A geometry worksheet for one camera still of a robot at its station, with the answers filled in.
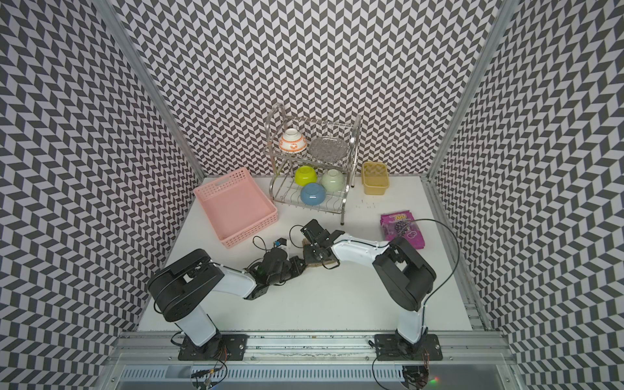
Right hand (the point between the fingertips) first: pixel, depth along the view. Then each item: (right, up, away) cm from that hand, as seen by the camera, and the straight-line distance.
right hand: (310, 259), depth 90 cm
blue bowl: (0, +25, +13) cm, 28 cm away
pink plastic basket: (-35, +20, +20) cm, 45 cm away
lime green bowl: (-3, +33, +18) cm, 38 cm away
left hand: (-1, -2, 0) cm, 2 cm away
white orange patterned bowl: (-7, +44, -2) cm, 45 cm away
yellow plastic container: (+30, +34, +29) cm, 54 cm away
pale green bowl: (+9, +31, +16) cm, 36 cm away
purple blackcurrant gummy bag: (+36, +13, +6) cm, 39 cm away
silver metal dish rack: (+1, +36, -8) cm, 37 cm away
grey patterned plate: (+7, +46, +21) cm, 51 cm away
